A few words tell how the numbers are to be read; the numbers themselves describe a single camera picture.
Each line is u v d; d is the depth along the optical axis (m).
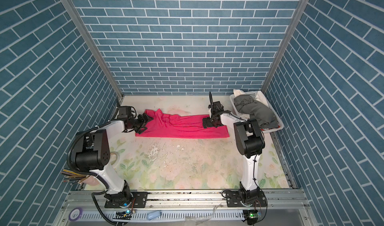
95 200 0.68
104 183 0.55
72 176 0.69
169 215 0.71
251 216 0.70
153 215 0.68
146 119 0.87
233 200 0.74
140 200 0.73
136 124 0.84
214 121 0.77
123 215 0.71
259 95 1.08
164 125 1.01
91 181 0.79
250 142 0.55
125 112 0.77
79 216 0.69
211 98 0.84
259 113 0.94
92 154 0.49
